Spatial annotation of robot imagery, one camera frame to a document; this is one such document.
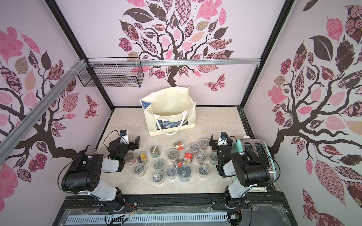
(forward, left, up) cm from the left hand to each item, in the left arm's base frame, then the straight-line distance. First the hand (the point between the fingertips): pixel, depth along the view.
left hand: (133, 138), depth 94 cm
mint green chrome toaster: (-16, -78, +11) cm, 81 cm away
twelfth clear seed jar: (-23, -27, -1) cm, 36 cm away
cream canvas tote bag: (+21, -23, +4) cm, 32 cm away
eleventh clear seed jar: (-8, -42, -1) cm, 43 cm away
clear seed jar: (-22, -9, 0) cm, 23 cm away
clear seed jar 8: (-15, -53, 0) cm, 55 cm away
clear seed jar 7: (-14, -45, -1) cm, 47 cm away
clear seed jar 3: (-19, -20, 0) cm, 27 cm away
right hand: (-1, -59, +5) cm, 59 cm away
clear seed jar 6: (-23, -46, -1) cm, 51 cm away
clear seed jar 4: (-26, -20, -1) cm, 33 cm away
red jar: (-17, -32, -1) cm, 36 cm away
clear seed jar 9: (-5, -48, 0) cm, 49 cm away
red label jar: (-13, -38, -2) cm, 40 cm away
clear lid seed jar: (-13, -28, 0) cm, 31 cm away
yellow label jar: (-14, -9, -1) cm, 17 cm away
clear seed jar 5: (-15, -1, -1) cm, 15 cm away
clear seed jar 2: (-24, -35, +1) cm, 43 cm away
